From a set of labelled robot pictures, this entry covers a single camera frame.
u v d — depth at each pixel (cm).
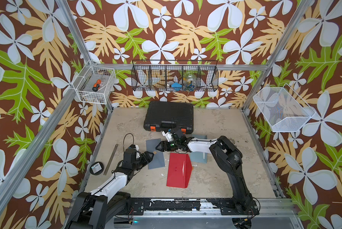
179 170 86
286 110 80
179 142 78
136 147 84
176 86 95
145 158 78
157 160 90
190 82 98
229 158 55
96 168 86
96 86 80
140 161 73
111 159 92
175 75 98
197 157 90
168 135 90
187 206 75
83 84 82
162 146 85
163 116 108
